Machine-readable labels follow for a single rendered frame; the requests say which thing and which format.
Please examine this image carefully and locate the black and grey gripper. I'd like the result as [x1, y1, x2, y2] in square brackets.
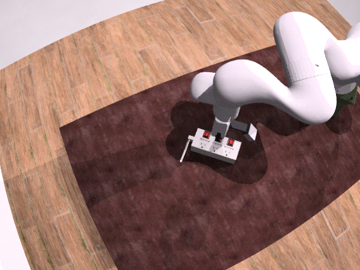
[211, 117, 231, 142]

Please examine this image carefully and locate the white power strip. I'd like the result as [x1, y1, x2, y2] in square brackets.
[180, 128, 241, 164]

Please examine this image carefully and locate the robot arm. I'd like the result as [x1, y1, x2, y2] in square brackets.
[190, 12, 360, 141]

